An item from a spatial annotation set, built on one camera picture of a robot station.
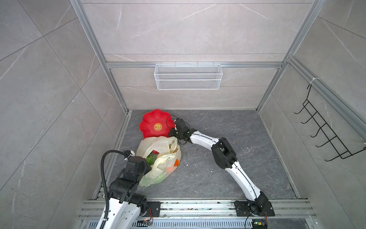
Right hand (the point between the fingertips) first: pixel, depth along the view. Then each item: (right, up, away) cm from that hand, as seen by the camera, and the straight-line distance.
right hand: (167, 132), depth 103 cm
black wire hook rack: (+81, -5, -44) cm, 92 cm away
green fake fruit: (-8, -15, -13) cm, 22 cm away
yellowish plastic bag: (+5, -12, -32) cm, 34 cm away
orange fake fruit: (+9, -16, -20) cm, 28 cm away
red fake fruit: (-3, -8, -27) cm, 29 cm away
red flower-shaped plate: (-9, +7, +1) cm, 11 cm away
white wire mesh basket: (+16, +40, -2) cm, 43 cm away
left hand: (-8, -12, -27) cm, 31 cm away
